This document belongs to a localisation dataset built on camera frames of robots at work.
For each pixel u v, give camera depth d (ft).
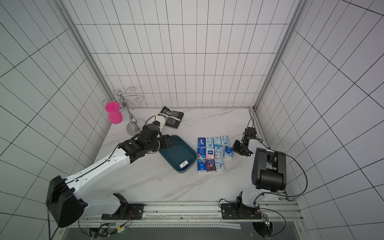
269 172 1.53
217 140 3.20
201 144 3.12
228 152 3.00
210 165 2.82
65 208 1.25
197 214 2.39
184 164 2.67
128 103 2.87
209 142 3.19
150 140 1.96
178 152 3.17
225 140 3.20
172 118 3.62
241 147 2.68
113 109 2.67
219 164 2.86
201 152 3.03
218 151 3.02
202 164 2.84
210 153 3.02
